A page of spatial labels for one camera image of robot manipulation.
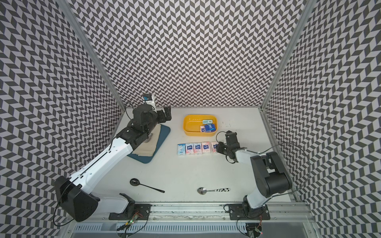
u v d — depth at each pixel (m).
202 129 1.02
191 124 1.07
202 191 0.77
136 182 0.81
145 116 0.54
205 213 0.75
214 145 0.95
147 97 0.63
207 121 1.04
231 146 0.74
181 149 0.93
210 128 0.99
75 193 0.38
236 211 0.74
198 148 0.94
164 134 0.99
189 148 0.93
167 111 0.68
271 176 0.45
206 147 0.94
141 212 0.73
